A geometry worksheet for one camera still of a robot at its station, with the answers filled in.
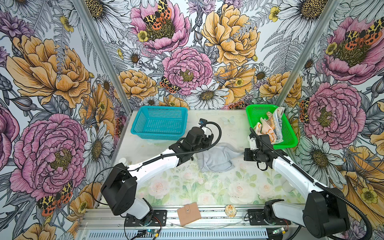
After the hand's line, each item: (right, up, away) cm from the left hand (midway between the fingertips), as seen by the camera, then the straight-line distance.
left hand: (208, 139), depth 82 cm
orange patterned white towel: (+42, +6, +22) cm, 48 cm away
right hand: (+22, -11, +4) cm, 25 cm away
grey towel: (+7, -12, +6) cm, 15 cm away
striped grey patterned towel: (+50, +13, +24) cm, 57 cm away
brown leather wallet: (-10, -36, -8) cm, 38 cm away
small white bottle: (-47, -12, +3) cm, 49 cm away
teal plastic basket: (-33, +9, +33) cm, 48 cm away
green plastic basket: (+41, +18, +39) cm, 59 cm away
